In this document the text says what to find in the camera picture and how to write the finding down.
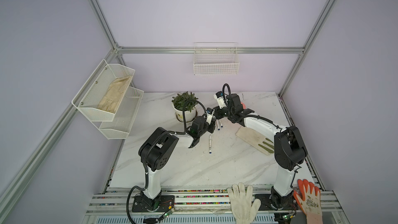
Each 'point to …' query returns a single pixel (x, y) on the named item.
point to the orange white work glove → (309, 199)
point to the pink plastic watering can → (244, 105)
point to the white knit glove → (244, 210)
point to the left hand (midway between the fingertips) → (213, 116)
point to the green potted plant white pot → (190, 109)
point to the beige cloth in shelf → (112, 97)
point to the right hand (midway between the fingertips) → (211, 112)
